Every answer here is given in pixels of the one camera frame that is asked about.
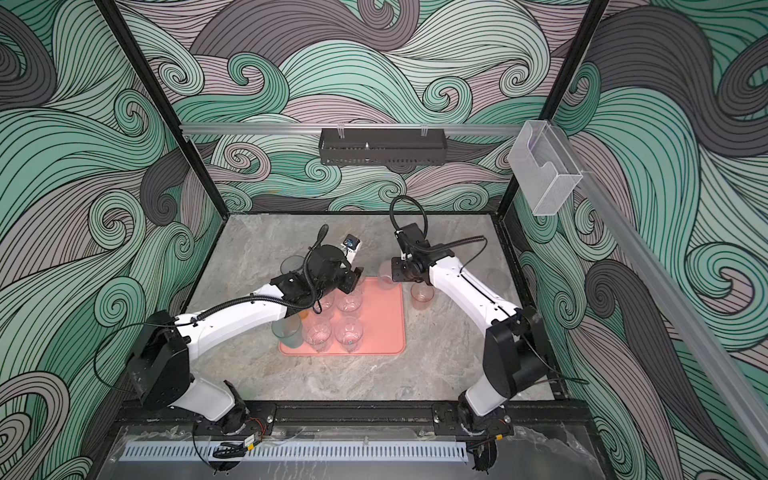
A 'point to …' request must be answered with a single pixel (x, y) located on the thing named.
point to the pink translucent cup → (421, 294)
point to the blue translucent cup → (291, 263)
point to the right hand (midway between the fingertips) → (398, 271)
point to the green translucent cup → (289, 331)
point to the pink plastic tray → (368, 321)
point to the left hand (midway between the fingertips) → (355, 260)
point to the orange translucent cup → (303, 313)
